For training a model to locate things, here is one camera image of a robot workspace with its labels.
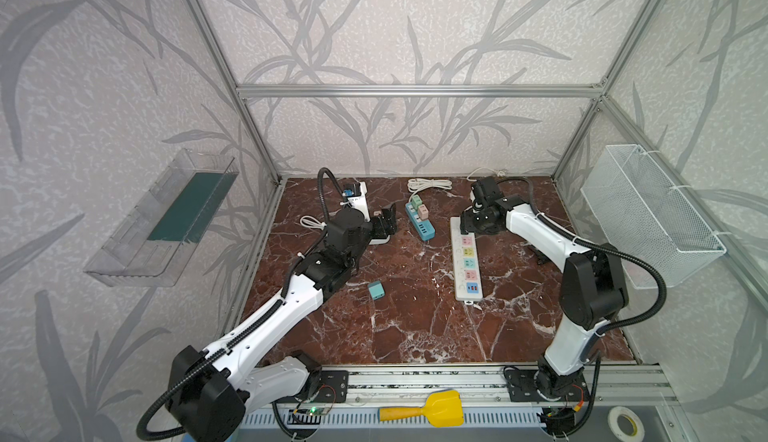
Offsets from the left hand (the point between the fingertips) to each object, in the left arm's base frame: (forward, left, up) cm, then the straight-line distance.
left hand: (386, 197), depth 74 cm
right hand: (+8, -26, -19) cm, 33 cm away
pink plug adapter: (+13, -11, -24) cm, 30 cm away
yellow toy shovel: (-42, -14, -27) cm, 52 cm away
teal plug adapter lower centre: (-13, +3, -29) cm, 32 cm away
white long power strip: (-5, -24, -28) cm, 37 cm away
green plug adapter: (+18, -9, -24) cm, 32 cm away
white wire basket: (-6, -58, +4) cm, 58 cm away
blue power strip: (+9, -12, -28) cm, 32 cm away
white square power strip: (-8, +4, +5) cm, 11 cm away
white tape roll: (-46, -54, -28) cm, 76 cm away
